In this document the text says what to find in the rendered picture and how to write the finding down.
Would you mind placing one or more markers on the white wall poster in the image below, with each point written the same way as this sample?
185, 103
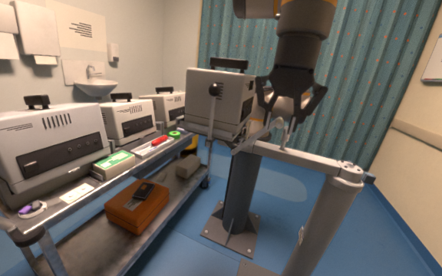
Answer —
83, 30

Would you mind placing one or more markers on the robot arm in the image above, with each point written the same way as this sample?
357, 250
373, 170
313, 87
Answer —
305, 19

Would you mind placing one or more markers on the white shallow tray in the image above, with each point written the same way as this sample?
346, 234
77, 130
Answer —
144, 151

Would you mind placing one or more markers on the orange carry case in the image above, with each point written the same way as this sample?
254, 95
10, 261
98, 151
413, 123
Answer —
136, 212

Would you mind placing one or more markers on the green tape roll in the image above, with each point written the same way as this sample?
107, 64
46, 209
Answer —
174, 134

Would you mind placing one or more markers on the beige wall bumper rail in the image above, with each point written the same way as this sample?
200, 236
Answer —
428, 140

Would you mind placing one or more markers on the purple tag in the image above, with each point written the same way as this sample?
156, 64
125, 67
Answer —
25, 209

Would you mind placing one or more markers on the teal dotted curtain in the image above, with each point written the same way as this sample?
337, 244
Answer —
359, 76

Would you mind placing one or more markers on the grey foam block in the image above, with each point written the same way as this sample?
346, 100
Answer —
187, 166

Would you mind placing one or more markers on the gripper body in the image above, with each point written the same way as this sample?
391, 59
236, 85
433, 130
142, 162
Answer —
295, 57

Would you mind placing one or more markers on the white wash basin with tap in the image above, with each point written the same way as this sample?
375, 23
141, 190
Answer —
96, 86

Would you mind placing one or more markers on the yellow waste bin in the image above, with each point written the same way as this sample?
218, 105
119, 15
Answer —
192, 145

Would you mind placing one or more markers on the steel two-shelf trolley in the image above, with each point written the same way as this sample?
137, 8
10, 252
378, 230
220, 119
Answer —
102, 245

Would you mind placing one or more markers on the green and white box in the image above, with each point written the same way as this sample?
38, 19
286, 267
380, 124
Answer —
113, 163

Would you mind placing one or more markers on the white soap dispenser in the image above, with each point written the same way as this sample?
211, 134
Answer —
113, 51

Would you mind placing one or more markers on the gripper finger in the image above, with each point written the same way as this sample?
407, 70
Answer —
315, 99
264, 94

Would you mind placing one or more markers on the white round dish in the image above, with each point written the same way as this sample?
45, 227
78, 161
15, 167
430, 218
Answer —
33, 214

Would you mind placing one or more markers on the white paper towel dispenser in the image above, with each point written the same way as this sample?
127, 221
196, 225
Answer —
37, 28

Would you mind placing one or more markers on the white splashback panel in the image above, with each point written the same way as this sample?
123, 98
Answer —
75, 71

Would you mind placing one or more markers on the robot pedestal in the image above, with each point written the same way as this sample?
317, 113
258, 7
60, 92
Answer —
240, 184

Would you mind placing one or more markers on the black handheld device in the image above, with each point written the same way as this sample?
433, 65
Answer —
143, 191

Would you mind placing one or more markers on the grey lever black ball knob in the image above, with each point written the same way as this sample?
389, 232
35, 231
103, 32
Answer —
214, 90

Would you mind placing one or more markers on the grey lever white knob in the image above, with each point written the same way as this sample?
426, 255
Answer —
257, 136

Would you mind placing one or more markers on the white label card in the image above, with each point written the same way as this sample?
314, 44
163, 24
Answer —
76, 192

